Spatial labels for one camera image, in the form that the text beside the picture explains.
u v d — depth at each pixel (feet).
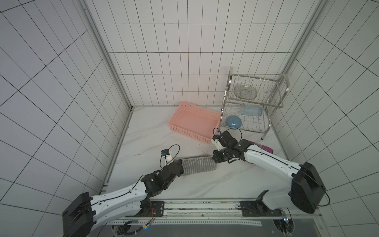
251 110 3.57
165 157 2.29
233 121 3.39
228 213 2.38
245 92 2.96
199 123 3.67
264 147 2.96
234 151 1.96
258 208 2.14
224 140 2.15
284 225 2.32
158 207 2.40
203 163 2.66
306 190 1.35
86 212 1.38
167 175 1.90
